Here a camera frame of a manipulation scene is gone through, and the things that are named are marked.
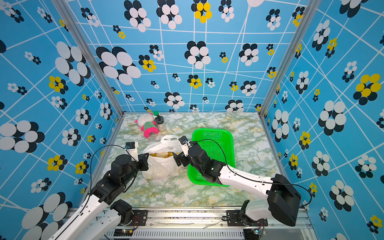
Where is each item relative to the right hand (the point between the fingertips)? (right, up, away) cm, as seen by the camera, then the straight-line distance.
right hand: (182, 147), depth 77 cm
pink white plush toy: (-29, +14, +30) cm, 44 cm away
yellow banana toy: (-13, -6, +14) cm, 20 cm away
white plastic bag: (-10, -11, +2) cm, 15 cm away
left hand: (-16, -3, -1) cm, 17 cm away
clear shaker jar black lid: (-18, +14, +25) cm, 34 cm away
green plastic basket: (+26, +4, +21) cm, 34 cm away
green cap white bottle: (-23, +20, +33) cm, 45 cm away
